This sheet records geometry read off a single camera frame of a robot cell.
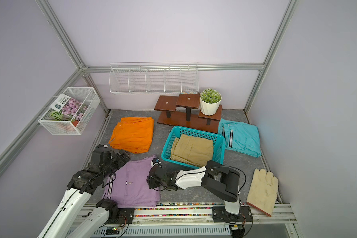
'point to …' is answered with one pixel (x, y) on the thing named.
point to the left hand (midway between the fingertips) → (125, 158)
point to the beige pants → (195, 151)
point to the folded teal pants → (240, 136)
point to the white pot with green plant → (209, 100)
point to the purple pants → (128, 187)
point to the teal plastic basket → (218, 142)
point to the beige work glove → (263, 191)
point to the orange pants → (134, 134)
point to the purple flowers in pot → (74, 109)
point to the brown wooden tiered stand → (184, 110)
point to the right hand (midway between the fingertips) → (149, 179)
